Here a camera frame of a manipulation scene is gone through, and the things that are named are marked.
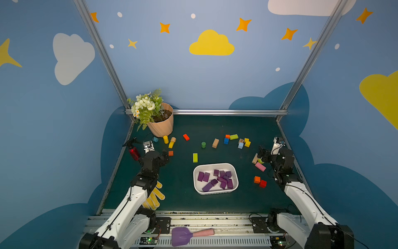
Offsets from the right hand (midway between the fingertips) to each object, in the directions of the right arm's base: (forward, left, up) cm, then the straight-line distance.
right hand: (270, 146), depth 85 cm
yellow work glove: (-30, +63, -14) cm, 71 cm away
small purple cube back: (-11, +22, -15) cm, 29 cm away
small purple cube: (-11, +29, -15) cm, 34 cm away
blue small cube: (+13, +22, -14) cm, 29 cm away
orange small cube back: (+17, +21, -14) cm, 31 cm away
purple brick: (-13, +38, -15) cm, 43 cm away
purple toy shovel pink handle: (-43, +45, -16) cm, 65 cm away
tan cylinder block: (+13, +60, -15) cm, 63 cm away
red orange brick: (+14, +50, -15) cm, 54 cm away
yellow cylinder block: (+11, +64, -13) cm, 66 cm away
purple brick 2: (-13, +35, -16) cm, 41 cm away
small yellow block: (+8, +60, -15) cm, 62 cm away
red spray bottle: (-4, +79, -7) cm, 79 cm away
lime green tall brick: (-1, +42, -16) cm, 45 cm away
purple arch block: (-11, +25, -15) cm, 31 cm away
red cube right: (-16, +3, -14) cm, 22 cm away
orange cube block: (+2, +59, -16) cm, 61 cm away
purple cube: (-18, +25, -15) cm, 34 cm away
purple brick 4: (-14, +26, -15) cm, 34 cm away
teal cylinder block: (+10, +71, -14) cm, 73 cm away
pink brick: (-4, +1, -17) cm, 17 cm away
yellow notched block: (+13, +8, -15) cm, 21 cm away
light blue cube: (+11, +12, -16) cm, 23 cm away
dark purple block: (-16, +30, -15) cm, 38 cm away
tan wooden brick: (+11, +30, -15) cm, 35 cm away
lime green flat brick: (+18, +16, -17) cm, 30 cm away
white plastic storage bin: (-14, +30, -16) cm, 36 cm away
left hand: (-7, +61, +1) cm, 61 cm away
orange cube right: (-13, +5, -15) cm, 21 cm away
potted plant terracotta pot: (+14, +64, -2) cm, 66 cm away
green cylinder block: (+9, +38, -15) cm, 41 cm away
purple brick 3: (-19, +34, -16) cm, 42 cm away
